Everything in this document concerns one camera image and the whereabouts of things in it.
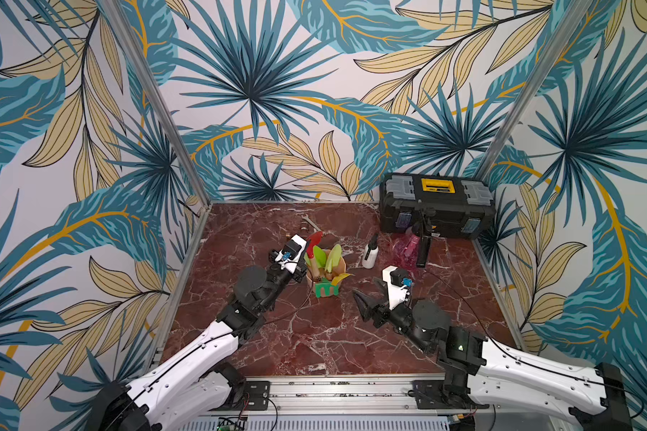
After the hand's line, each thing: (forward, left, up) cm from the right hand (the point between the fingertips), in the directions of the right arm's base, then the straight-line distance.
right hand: (353, 301), depth 65 cm
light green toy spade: (+20, +3, -10) cm, 22 cm away
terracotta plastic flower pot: (+19, +3, -14) cm, 24 cm away
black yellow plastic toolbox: (+38, -44, -9) cm, 59 cm away
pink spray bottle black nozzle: (+22, -23, -9) cm, 33 cm away
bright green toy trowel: (+23, +8, -14) cm, 28 cm away
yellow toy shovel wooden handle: (+14, +2, -15) cm, 21 cm away
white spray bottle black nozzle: (+22, -9, -12) cm, 26 cm away
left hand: (+14, +11, +6) cm, 19 cm away
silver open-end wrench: (+48, +13, -23) cm, 55 cm away
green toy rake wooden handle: (+12, +6, -13) cm, 19 cm away
